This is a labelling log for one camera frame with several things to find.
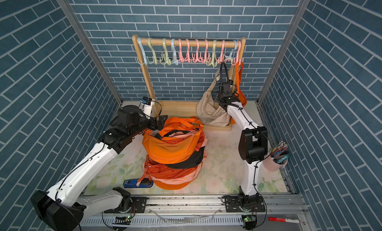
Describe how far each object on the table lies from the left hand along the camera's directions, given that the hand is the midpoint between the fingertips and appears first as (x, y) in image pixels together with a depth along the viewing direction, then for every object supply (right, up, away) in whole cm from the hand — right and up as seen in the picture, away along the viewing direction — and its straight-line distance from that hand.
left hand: (163, 114), depth 73 cm
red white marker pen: (+58, -50, -3) cm, 77 cm away
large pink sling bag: (+10, -33, +1) cm, 35 cm away
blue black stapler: (-10, -35, +3) cm, 37 cm away
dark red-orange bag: (-2, -28, -1) cm, 28 cm away
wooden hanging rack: (-6, +3, +43) cm, 44 cm away
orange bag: (+5, -15, +8) cm, 18 cm away
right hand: (+33, +12, +23) cm, 42 cm away
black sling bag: (+15, -24, +5) cm, 29 cm away
